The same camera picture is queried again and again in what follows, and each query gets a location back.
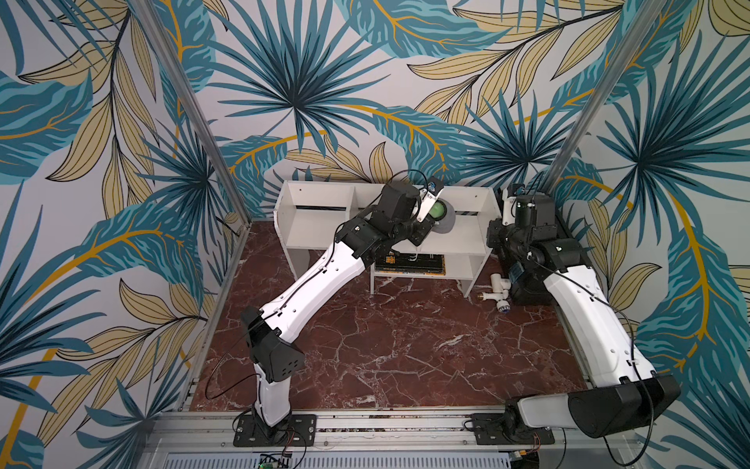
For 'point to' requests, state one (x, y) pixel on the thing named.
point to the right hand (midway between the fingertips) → (497, 223)
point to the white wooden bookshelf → (311, 213)
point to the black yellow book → (411, 263)
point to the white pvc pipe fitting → (500, 292)
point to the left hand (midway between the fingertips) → (425, 217)
